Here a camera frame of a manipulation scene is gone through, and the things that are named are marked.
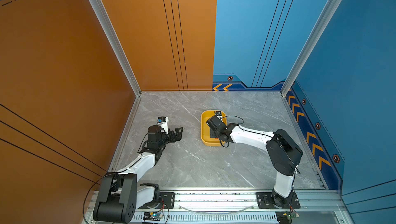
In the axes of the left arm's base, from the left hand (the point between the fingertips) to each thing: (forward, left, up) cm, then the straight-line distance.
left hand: (176, 127), depth 89 cm
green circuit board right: (-41, -54, -10) cm, 68 cm away
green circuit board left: (-41, +7, -11) cm, 43 cm away
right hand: (+1, -22, -5) cm, 22 cm away
